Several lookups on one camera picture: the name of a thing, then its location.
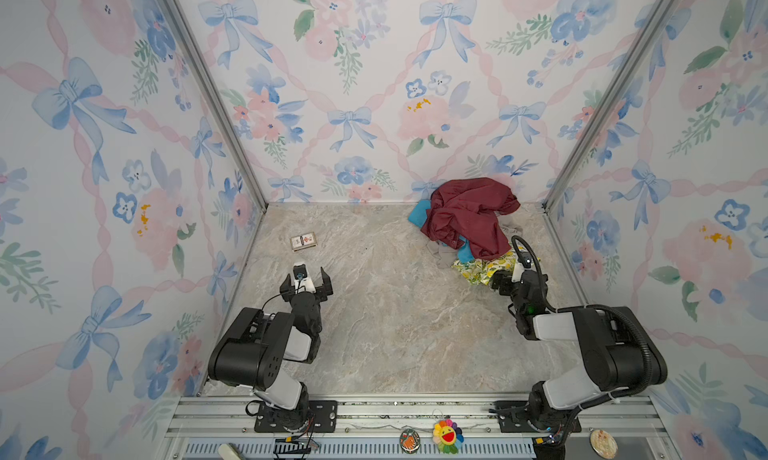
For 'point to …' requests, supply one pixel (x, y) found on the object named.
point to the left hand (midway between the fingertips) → (307, 269)
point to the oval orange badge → (409, 440)
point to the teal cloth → (418, 216)
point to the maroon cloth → (471, 211)
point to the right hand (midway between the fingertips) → (513, 267)
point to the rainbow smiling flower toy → (448, 436)
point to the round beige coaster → (603, 444)
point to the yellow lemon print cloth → (481, 271)
